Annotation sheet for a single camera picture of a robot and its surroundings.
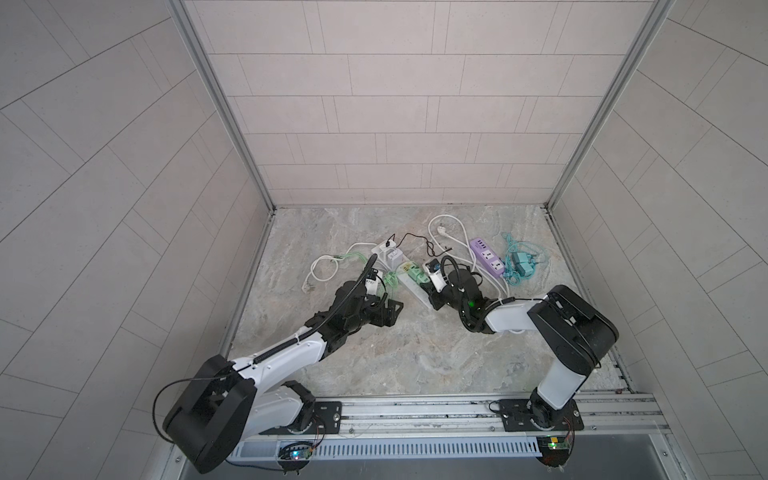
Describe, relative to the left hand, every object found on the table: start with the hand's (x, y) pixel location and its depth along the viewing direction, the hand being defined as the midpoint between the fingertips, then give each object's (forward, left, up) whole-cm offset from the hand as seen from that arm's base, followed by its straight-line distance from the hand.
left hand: (399, 300), depth 82 cm
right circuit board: (-33, -36, -8) cm, 49 cm away
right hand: (+9, -7, -6) cm, 13 cm away
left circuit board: (-34, +22, -5) cm, 41 cm away
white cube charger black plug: (+19, +3, 0) cm, 19 cm away
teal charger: (+19, -42, -7) cm, 46 cm away
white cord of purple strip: (+15, -26, -9) cm, 32 cm away
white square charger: (+15, +2, -3) cm, 16 cm away
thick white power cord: (+19, +21, -7) cm, 29 cm away
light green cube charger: (+10, -5, -2) cm, 11 cm away
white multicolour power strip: (+7, -5, -6) cm, 10 cm away
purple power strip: (+19, -29, -6) cm, 36 cm away
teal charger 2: (+14, -41, -6) cm, 44 cm away
